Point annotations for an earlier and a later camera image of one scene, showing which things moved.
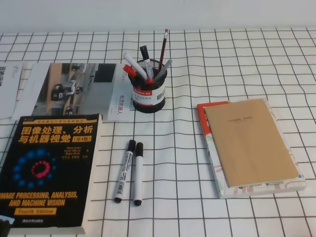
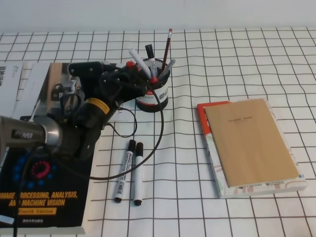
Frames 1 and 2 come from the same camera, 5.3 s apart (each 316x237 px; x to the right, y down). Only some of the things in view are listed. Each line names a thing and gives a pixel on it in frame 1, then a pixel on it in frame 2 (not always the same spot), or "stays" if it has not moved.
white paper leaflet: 10,76 stays
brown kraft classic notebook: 250,147 stays
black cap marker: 147,61 → 153,71
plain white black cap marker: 139,174 stays
